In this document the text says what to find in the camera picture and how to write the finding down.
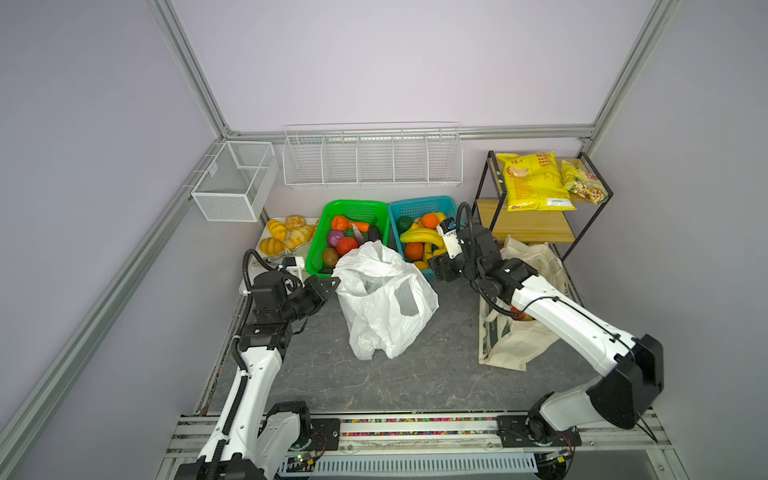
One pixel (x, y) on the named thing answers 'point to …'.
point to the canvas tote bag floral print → (504, 340)
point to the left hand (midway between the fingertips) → (341, 283)
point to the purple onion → (334, 236)
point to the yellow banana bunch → (426, 236)
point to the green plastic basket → (358, 211)
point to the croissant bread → (271, 246)
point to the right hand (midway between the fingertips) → (442, 255)
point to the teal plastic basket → (417, 208)
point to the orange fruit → (414, 251)
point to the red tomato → (345, 244)
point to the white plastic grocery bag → (367, 278)
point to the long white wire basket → (380, 154)
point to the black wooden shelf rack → (536, 226)
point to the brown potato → (330, 256)
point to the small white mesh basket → (236, 182)
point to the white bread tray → (298, 250)
